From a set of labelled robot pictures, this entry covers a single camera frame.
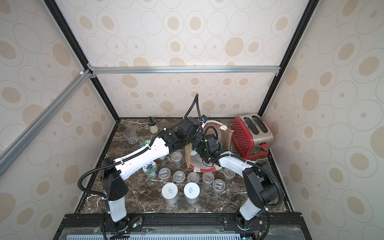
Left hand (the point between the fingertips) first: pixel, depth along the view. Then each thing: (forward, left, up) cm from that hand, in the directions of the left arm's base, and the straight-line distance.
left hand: (204, 130), depth 77 cm
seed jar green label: (-3, +16, -22) cm, 27 cm away
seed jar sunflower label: (+4, +37, -19) cm, 42 cm away
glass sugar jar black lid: (+21, +35, -20) cm, 45 cm away
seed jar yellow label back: (-14, -15, -22) cm, 30 cm away
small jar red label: (-14, +22, -22) cm, 34 cm away
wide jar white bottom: (-26, +17, -18) cm, 36 cm away
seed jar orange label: (-17, +13, -21) cm, 30 cm away
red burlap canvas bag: (-6, +4, -21) cm, 22 cm away
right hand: (+1, +1, -18) cm, 18 cm away
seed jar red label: (-17, -3, -21) cm, 27 cm away
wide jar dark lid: (-26, +6, -17) cm, 32 cm away
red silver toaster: (+3, -28, -8) cm, 30 cm away
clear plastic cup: (+15, +50, -25) cm, 58 cm away
